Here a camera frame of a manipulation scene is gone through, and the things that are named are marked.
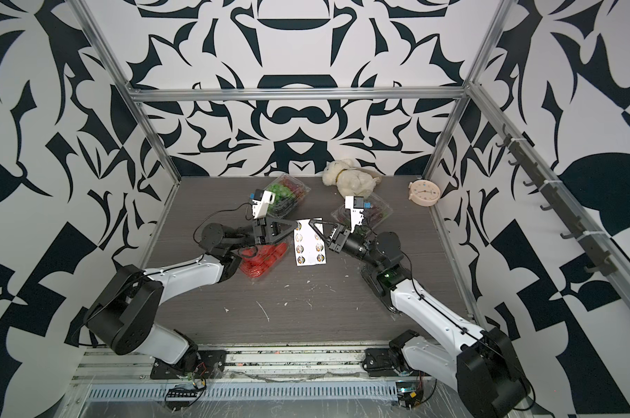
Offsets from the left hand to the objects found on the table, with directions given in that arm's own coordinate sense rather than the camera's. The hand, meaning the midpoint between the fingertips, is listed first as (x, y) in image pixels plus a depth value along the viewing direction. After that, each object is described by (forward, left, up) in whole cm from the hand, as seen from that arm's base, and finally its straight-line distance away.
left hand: (294, 224), depth 64 cm
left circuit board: (-31, +34, -37) cm, 59 cm away
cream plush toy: (+36, -21, -22) cm, 47 cm away
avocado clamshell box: (-18, -21, -7) cm, 29 cm away
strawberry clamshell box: (+5, +14, -27) cm, 31 cm away
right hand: (0, -4, 0) cm, 4 cm away
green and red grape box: (+32, +4, -26) cm, 42 cm away
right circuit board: (-33, -29, -34) cm, 56 cm away
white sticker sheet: (-4, -3, -5) cm, 7 cm away
